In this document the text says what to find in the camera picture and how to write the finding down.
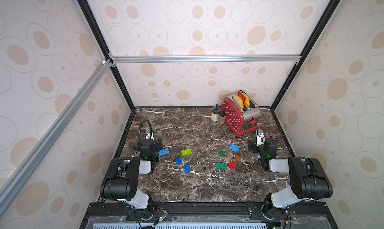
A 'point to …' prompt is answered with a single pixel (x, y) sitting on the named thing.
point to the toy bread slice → (238, 101)
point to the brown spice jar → (222, 118)
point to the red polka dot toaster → (242, 112)
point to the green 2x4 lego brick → (222, 166)
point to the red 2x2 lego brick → (232, 165)
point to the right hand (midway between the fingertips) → (257, 139)
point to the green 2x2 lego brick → (222, 153)
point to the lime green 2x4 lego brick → (185, 152)
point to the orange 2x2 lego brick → (237, 158)
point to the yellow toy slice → (247, 100)
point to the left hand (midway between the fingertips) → (153, 136)
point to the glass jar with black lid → (215, 110)
